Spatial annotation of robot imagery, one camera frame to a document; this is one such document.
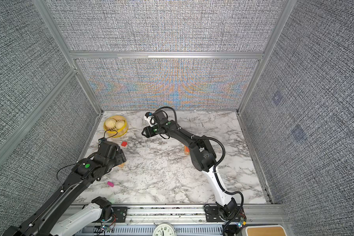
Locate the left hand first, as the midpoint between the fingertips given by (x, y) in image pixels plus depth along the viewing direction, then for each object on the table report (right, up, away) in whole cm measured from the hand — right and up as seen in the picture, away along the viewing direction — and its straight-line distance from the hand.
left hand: (119, 155), depth 77 cm
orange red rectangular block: (+37, 0, +17) cm, 40 cm away
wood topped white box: (+70, -31, -12) cm, 77 cm away
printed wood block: (+4, -3, -9) cm, 10 cm away
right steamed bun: (-11, +17, +28) cm, 34 cm away
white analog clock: (+25, -31, -11) cm, 41 cm away
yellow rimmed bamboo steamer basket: (-14, +11, +25) cm, 30 cm away
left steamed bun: (-16, +18, +26) cm, 35 cm away
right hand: (+11, +12, +18) cm, 24 cm away
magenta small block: (-7, -17, +6) cm, 20 cm away
